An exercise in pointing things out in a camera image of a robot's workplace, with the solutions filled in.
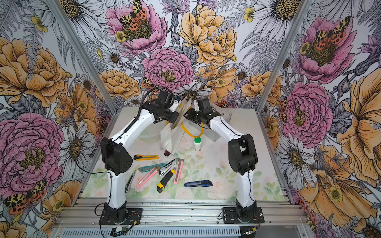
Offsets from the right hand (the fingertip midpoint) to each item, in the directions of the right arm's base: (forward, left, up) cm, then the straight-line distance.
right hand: (184, 118), depth 92 cm
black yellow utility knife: (-31, +12, -17) cm, 38 cm away
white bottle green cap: (-12, -7, -10) cm, 17 cm away
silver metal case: (-5, -16, -10) cm, 20 cm away
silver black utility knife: (-23, +10, -18) cm, 30 cm away
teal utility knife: (-24, +25, -16) cm, 38 cm away
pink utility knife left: (-29, +22, -17) cm, 40 cm away
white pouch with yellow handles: (-6, +8, -7) cm, 13 cm away
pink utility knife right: (-22, +4, -18) cm, 29 cm away
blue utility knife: (-33, -11, -19) cm, 39 cm away
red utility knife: (-14, +12, -17) cm, 25 cm away
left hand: (-2, +7, +2) cm, 7 cm away
